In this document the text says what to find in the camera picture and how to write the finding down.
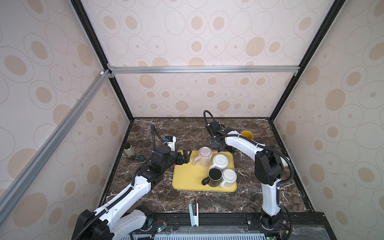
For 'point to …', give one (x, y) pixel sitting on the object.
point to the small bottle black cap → (129, 149)
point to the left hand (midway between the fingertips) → (188, 149)
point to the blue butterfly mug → (247, 134)
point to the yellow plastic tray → (188, 177)
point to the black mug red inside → (215, 175)
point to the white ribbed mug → (220, 161)
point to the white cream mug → (229, 177)
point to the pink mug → (204, 158)
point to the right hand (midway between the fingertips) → (218, 141)
